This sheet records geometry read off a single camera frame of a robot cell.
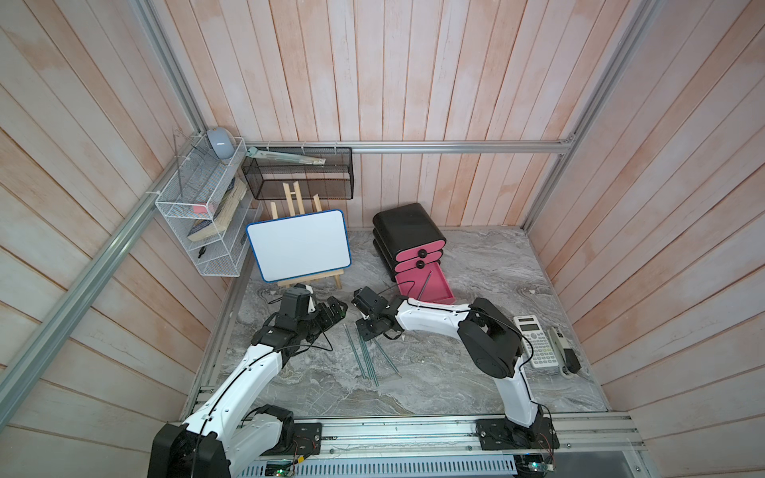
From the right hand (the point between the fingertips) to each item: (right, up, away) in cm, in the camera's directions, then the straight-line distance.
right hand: (364, 328), depth 94 cm
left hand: (-7, +6, -11) cm, 15 cm away
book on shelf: (-38, +38, -12) cm, 55 cm away
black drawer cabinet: (+14, +29, +3) cm, 33 cm away
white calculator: (+53, -3, -6) cm, 53 cm away
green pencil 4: (+2, -8, -7) cm, 11 cm away
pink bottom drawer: (+22, +13, +9) cm, 27 cm away
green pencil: (+21, +13, +9) cm, 26 cm away
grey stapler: (+58, -6, -11) cm, 59 cm away
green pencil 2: (+7, -7, -6) cm, 12 cm away
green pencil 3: (-3, -5, -6) cm, 8 cm away
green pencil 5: (+2, -9, -8) cm, 12 cm away
